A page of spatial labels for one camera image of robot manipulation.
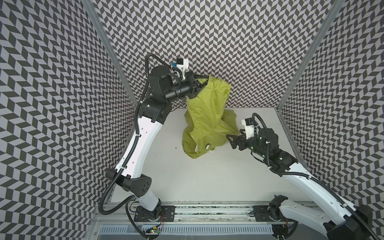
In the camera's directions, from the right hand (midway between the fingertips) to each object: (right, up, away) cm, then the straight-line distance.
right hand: (235, 131), depth 73 cm
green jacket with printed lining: (-14, +5, -2) cm, 15 cm away
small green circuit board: (-38, -44, -7) cm, 59 cm away
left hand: (-14, +21, -21) cm, 32 cm away
